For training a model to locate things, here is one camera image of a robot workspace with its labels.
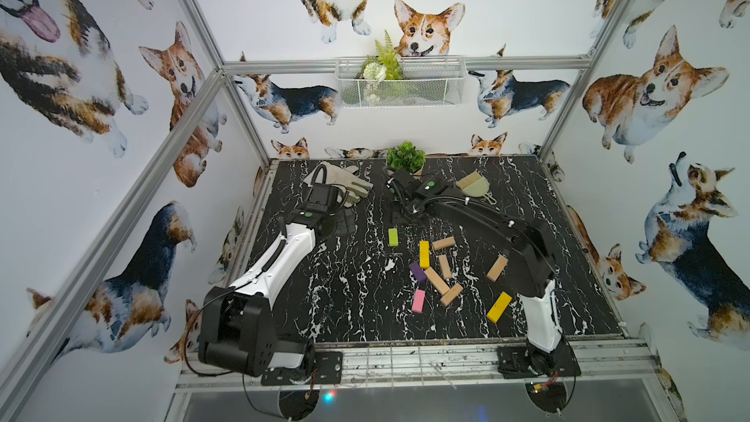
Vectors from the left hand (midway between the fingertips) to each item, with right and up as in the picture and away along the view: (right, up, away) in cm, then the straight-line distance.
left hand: (340, 218), depth 87 cm
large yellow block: (+46, -25, -5) cm, 52 cm away
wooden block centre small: (+32, -15, +3) cm, 36 cm away
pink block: (+23, -23, -3) cm, 33 cm away
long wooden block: (+29, -19, +1) cm, 35 cm away
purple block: (+24, -17, +3) cm, 29 cm away
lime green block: (+16, -7, +10) cm, 20 cm away
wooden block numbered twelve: (+33, -22, -2) cm, 40 cm away
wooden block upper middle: (+33, -9, +9) cm, 35 cm away
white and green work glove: (-1, +9, +25) cm, 26 cm away
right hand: (+16, 0, 0) cm, 16 cm away
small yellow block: (+26, -12, +6) cm, 29 cm away
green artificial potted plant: (+20, +20, +15) cm, 32 cm away
